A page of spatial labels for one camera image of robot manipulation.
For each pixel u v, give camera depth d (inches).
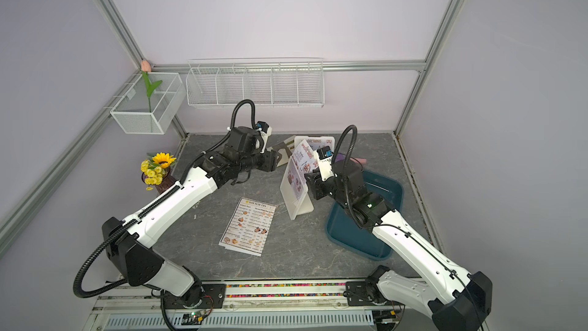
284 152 31.8
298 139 35.4
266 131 26.8
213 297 29.0
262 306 28.5
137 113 30.0
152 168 29.7
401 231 18.2
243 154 22.8
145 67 35.1
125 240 16.3
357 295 27.9
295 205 38.2
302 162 31.3
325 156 24.0
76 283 14.4
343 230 34.4
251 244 33.3
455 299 15.0
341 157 23.4
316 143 36.0
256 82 39.4
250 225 35.0
